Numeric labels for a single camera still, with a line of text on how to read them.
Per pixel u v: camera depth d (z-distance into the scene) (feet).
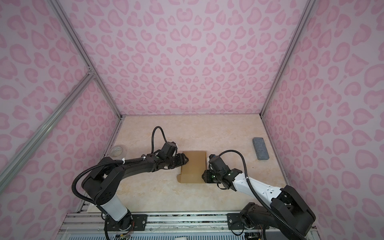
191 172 2.81
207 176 2.41
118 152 3.23
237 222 2.41
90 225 2.41
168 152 2.38
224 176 2.10
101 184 1.52
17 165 1.76
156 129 2.51
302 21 2.41
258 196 1.50
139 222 2.40
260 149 3.19
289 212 1.34
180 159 2.70
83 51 2.75
